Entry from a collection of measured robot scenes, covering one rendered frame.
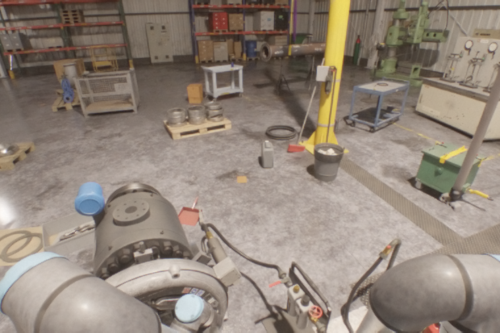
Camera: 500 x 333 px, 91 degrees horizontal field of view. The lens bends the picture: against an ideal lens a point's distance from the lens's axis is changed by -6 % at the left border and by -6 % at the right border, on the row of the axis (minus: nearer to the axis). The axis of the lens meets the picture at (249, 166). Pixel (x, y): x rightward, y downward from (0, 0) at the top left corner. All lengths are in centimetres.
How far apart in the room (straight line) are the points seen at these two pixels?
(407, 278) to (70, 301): 55
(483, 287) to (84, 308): 62
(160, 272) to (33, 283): 80
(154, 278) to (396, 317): 95
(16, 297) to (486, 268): 77
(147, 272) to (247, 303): 117
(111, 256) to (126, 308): 114
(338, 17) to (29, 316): 411
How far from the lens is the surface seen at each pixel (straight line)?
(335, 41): 417
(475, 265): 61
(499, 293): 62
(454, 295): 57
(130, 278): 127
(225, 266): 143
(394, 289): 58
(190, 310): 100
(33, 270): 55
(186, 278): 130
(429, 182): 388
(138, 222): 167
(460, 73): 749
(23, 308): 53
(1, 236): 381
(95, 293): 48
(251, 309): 225
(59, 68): 1355
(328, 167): 359
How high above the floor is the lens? 190
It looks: 29 degrees down
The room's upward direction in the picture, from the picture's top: 1 degrees counter-clockwise
